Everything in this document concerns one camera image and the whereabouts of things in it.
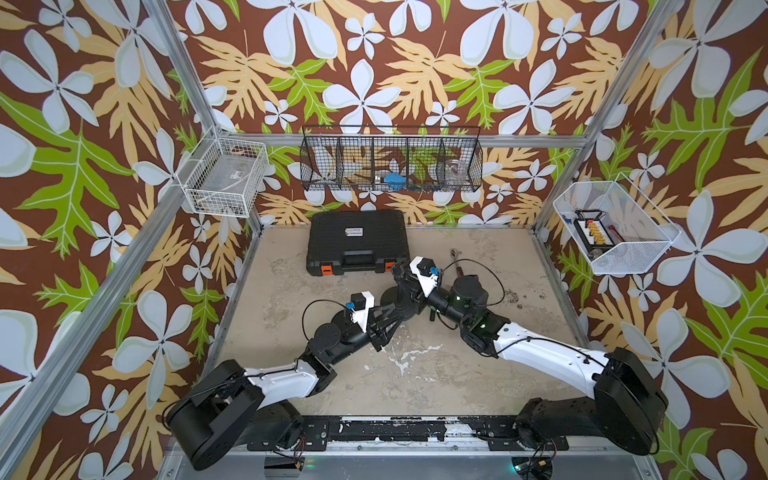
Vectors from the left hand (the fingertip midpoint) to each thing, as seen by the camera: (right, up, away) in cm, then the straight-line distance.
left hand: (398, 309), depth 74 cm
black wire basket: (-1, +47, +26) cm, 53 cm away
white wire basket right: (+61, +19, -1) cm, 64 cm away
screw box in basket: (+55, +19, +8) cm, 59 cm away
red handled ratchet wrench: (+23, +13, +37) cm, 45 cm away
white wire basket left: (-50, +37, +12) cm, 63 cm away
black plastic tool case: (-21, +20, +41) cm, 50 cm away
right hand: (0, +9, 0) cm, 9 cm away
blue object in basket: (0, +38, +24) cm, 45 cm away
